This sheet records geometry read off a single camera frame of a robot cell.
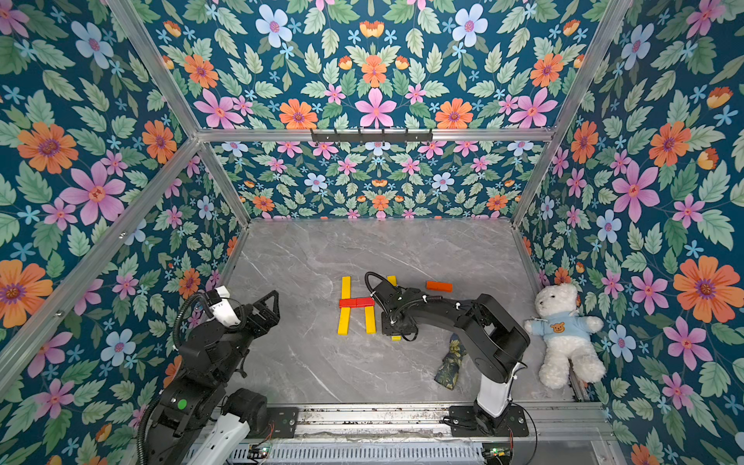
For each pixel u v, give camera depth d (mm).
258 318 607
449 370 801
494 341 472
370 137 930
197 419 474
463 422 734
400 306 641
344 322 910
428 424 750
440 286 998
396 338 881
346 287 994
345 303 958
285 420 739
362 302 966
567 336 809
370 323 909
